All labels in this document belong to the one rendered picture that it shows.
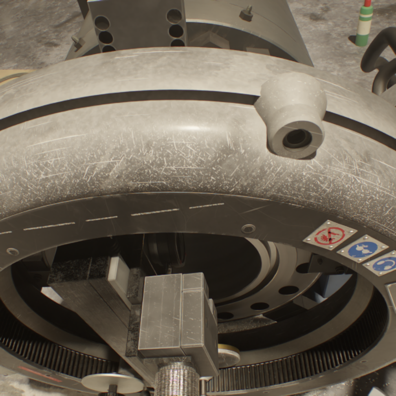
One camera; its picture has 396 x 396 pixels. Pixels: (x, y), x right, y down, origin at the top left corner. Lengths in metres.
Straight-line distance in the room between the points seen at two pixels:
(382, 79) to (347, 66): 1.51
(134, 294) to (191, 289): 0.06
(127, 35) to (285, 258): 0.40
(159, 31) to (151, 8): 0.02
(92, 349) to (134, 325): 0.40
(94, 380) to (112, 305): 0.33
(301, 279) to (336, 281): 0.50
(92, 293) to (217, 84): 0.23
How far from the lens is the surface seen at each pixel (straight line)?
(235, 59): 0.31
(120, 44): 0.36
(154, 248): 0.42
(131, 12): 0.34
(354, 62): 2.26
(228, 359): 0.76
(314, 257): 0.60
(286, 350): 0.76
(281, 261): 0.61
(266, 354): 0.78
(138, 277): 0.39
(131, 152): 0.27
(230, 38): 0.62
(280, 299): 0.72
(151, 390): 0.73
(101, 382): 0.73
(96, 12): 0.35
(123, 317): 0.43
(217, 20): 0.62
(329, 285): 1.17
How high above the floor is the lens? 1.12
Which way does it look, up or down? 48 degrees down
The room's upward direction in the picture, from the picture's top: 15 degrees counter-clockwise
